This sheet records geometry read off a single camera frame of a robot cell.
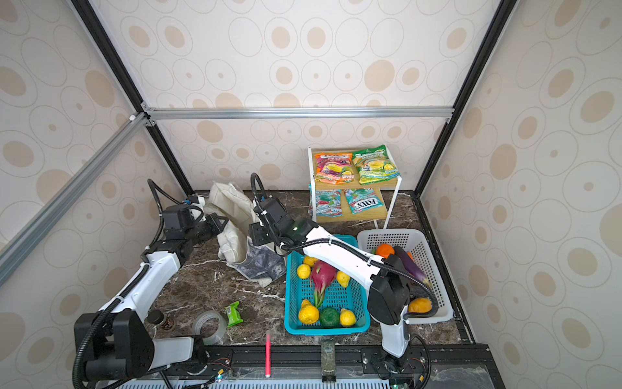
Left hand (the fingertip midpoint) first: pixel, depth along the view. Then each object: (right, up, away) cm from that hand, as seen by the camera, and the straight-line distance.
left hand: (233, 213), depth 82 cm
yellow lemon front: (+38, -34, -4) cm, 51 cm away
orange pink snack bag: (+34, +15, -4) cm, 38 cm away
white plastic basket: (+66, -10, +12) cm, 68 cm away
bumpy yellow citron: (+26, -18, +10) cm, 33 cm away
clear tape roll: (-9, -34, -2) cm, 35 cm away
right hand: (+9, -5, -4) cm, 11 cm away
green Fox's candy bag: (+46, +5, +10) cm, 47 cm away
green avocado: (+32, -33, -4) cm, 47 cm away
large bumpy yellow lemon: (+26, -32, -4) cm, 41 cm away
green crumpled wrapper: (0, -34, -1) cm, 34 cm away
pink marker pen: (+14, -44, -7) cm, 46 cm away
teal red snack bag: (+33, +4, +9) cm, 34 cm away
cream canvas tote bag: (+3, -11, -6) cm, 13 cm away
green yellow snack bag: (+47, +16, -4) cm, 50 cm away
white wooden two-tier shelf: (+39, +9, -4) cm, 40 cm away
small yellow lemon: (+24, -21, +7) cm, 33 cm away
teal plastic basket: (+32, -30, +4) cm, 44 cm away
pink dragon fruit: (+31, -22, +4) cm, 38 cm away
